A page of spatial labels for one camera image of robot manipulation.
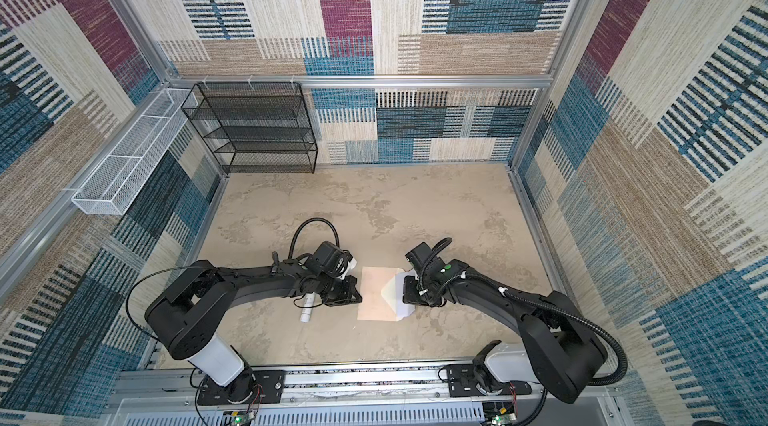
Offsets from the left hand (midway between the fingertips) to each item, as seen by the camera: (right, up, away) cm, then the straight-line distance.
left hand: (363, 299), depth 86 cm
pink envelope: (+3, -2, -1) cm, 3 cm away
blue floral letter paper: (+11, -2, -3) cm, 12 cm away
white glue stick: (-15, -3, -3) cm, 16 cm away
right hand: (+13, 0, -2) cm, 13 cm away
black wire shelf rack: (-42, +55, +24) cm, 73 cm away
